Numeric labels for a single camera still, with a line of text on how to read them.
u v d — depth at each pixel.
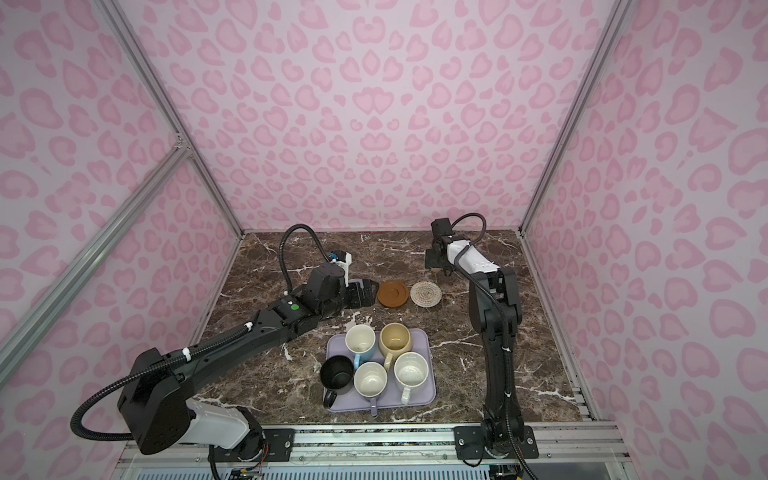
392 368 0.78
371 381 0.82
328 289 0.62
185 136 0.91
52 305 0.55
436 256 0.93
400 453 0.72
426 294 1.01
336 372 0.83
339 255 0.72
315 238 0.68
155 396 0.41
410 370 0.84
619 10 0.69
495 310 0.56
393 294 1.01
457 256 0.66
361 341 0.89
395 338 0.90
